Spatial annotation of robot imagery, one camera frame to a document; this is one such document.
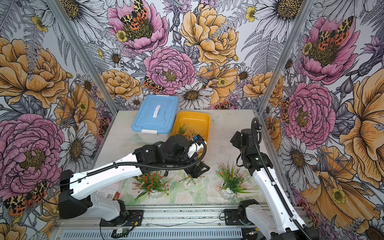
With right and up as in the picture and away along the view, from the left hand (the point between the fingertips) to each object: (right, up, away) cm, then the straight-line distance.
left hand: (199, 165), depth 66 cm
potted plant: (-10, +15, +25) cm, 31 cm away
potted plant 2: (-4, +12, +28) cm, 30 cm away
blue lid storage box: (-27, +21, +27) cm, 43 cm away
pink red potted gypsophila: (-22, -9, +3) cm, 24 cm away
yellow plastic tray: (-3, +21, +50) cm, 54 cm away
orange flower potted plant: (-4, -9, +12) cm, 16 cm away
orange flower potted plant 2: (+17, -11, +11) cm, 23 cm away
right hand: (+21, +10, +12) cm, 26 cm away
